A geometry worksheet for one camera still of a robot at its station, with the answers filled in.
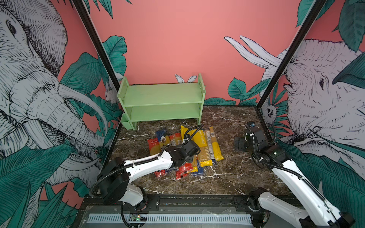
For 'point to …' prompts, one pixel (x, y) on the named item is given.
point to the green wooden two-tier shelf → (150, 101)
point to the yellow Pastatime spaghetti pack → (199, 137)
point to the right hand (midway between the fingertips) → (241, 137)
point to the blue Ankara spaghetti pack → (164, 139)
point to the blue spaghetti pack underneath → (200, 170)
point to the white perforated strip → (175, 218)
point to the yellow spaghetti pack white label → (215, 150)
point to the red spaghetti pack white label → (176, 139)
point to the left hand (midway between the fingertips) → (189, 151)
